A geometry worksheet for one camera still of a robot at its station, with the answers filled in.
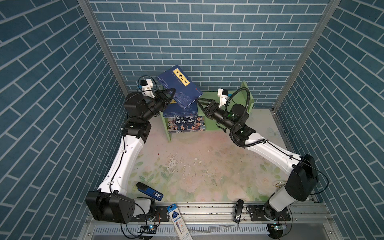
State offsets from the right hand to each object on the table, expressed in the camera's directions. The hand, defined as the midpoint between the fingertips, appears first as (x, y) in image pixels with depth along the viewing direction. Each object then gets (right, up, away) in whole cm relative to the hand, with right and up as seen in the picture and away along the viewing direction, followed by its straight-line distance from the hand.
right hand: (195, 100), depth 65 cm
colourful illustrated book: (-11, -11, +27) cm, 31 cm away
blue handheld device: (-24, -46, +13) cm, 54 cm away
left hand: (-8, +4, -1) cm, 9 cm away
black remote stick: (+21, -53, +8) cm, 58 cm away
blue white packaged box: (-7, -58, +5) cm, 59 cm away
